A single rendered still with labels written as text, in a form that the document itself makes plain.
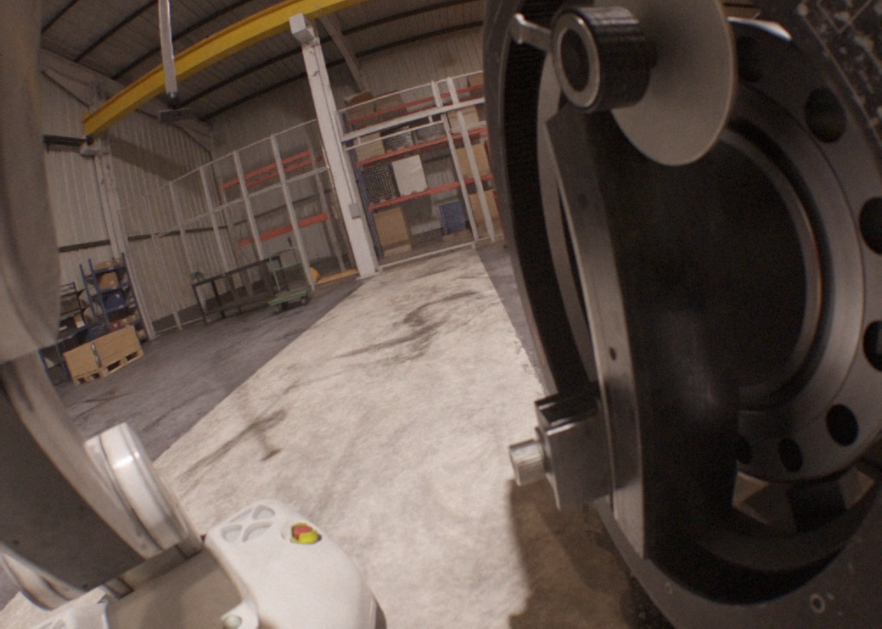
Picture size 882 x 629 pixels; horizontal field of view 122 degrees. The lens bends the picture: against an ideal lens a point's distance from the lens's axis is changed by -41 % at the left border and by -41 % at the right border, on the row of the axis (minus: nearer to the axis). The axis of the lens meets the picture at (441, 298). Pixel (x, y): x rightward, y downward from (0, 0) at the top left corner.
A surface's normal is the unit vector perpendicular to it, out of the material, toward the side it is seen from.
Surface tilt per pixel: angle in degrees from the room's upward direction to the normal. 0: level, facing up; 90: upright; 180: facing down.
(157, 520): 100
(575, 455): 88
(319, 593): 47
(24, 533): 131
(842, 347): 90
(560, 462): 88
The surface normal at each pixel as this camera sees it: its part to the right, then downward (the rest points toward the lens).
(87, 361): 0.10, 0.17
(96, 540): 0.73, 0.57
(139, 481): 0.61, -0.41
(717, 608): -0.96, 0.26
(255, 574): -0.26, -0.95
